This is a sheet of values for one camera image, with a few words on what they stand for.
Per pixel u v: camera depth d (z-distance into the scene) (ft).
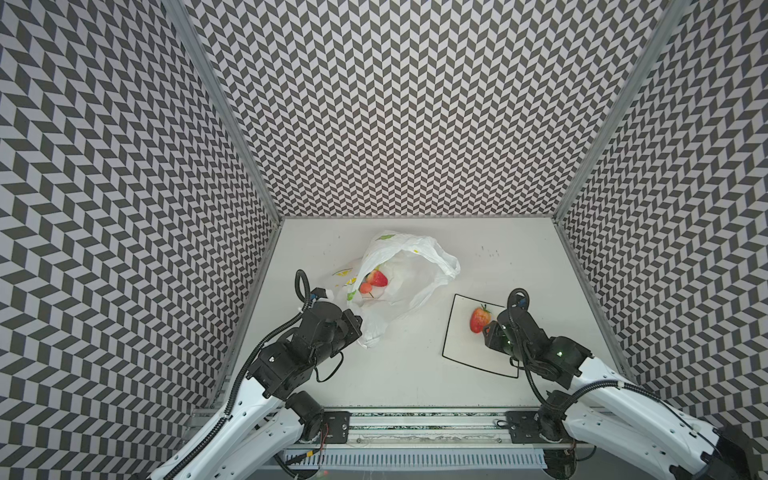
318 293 2.14
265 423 1.90
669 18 2.23
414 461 2.27
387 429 2.43
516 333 1.92
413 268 3.36
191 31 2.43
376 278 3.17
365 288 3.15
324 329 1.69
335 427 2.38
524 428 2.40
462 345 3.06
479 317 2.87
